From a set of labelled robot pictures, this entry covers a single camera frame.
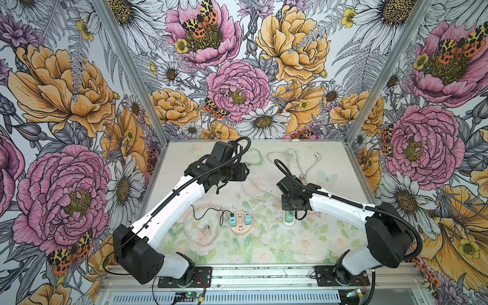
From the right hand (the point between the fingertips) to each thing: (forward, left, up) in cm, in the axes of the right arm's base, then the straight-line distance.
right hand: (290, 209), depth 87 cm
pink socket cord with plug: (-4, +40, -4) cm, 41 cm away
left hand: (+5, +21, +18) cm, 28 cm away
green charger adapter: (-5, +2, +2) cm, 5 cm away
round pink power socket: (-7, +22, -3) cm, 24 cm away
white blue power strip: (-5, +1, -3) cm, 6 cm away
